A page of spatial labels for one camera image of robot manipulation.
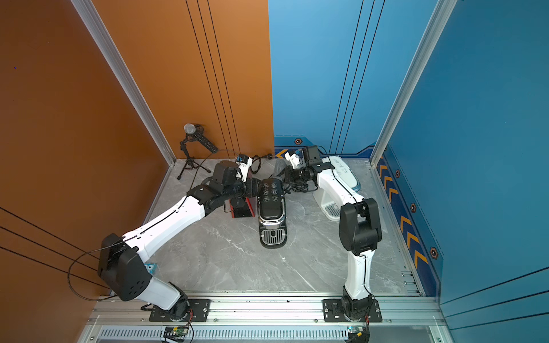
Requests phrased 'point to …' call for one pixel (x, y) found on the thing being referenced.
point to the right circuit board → (358, 330)
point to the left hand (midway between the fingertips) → (260, 179)
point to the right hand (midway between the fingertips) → (278, 179)
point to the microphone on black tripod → (194, 133)
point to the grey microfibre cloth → (278, 172)
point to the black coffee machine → (271, 214)
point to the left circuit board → (180, 331)
